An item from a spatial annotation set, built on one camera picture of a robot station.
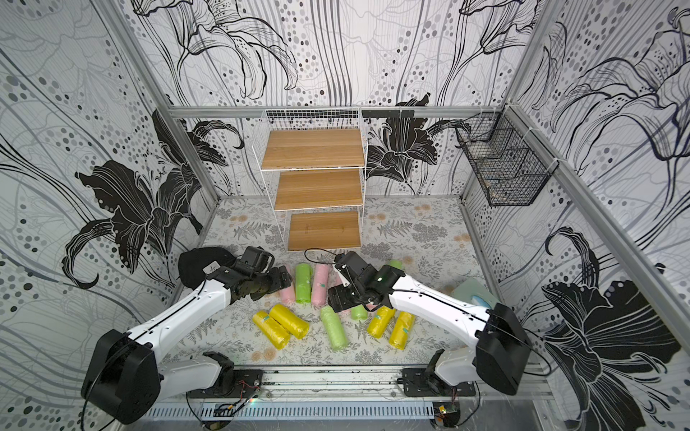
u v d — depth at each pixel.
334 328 0.81
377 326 0.80
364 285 0.58
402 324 0.80
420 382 0.71
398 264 0.95
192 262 0.91
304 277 0.90
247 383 0.72
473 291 0.80
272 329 0.80
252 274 0.65
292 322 0.80
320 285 0.88
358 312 0.82
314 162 0.73
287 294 0.86
